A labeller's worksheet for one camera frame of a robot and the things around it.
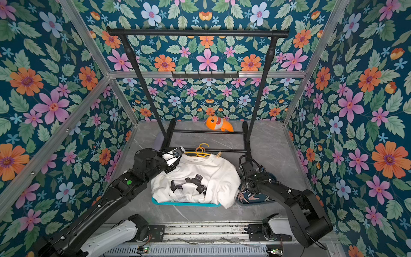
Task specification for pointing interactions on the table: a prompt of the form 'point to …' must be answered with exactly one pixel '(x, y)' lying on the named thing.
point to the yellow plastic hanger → (200, 154)
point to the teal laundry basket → (187, 204)
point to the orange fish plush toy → (216, 123)
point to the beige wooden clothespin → (220, 153)
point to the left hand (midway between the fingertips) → (177, 149)
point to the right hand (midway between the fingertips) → (247, 180)
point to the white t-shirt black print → (203, 178)
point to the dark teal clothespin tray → (246, 197)
